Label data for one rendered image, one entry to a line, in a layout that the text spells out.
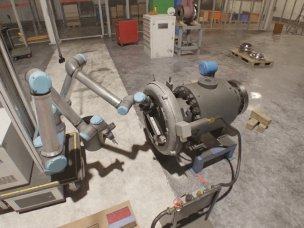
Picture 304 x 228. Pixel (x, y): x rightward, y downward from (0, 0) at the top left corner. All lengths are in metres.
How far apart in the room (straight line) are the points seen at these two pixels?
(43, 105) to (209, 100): 1.40
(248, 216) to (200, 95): 1.24
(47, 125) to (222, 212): 1.68
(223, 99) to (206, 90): 0.20
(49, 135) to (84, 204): 0.93
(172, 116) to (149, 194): 0.88
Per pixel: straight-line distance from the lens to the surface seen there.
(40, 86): 1.14
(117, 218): 1.35
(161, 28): 5.40
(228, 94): 1.97
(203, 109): 1.74
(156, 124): 1.82
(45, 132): 1.30
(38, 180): 1.94
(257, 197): 2.21
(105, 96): 1.51
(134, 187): 2.01
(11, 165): 1.78
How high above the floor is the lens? 1.70
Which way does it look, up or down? 35 degrees down
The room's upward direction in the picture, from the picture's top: straight up
